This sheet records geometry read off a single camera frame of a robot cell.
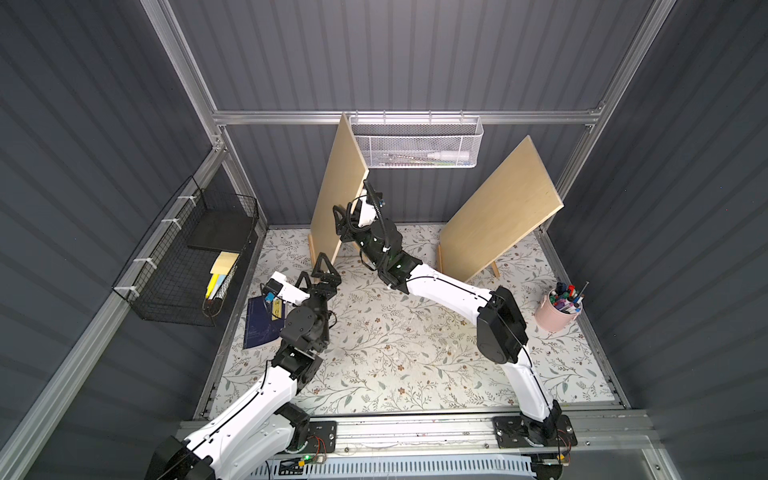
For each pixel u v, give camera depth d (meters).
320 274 0.64
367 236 0.68
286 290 0.63
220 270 0.72
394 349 0.89
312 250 1.04
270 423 0.61
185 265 0.74
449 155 0.89
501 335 0.54
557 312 0.84
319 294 0.65
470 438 0.74
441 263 1.03
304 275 0.74
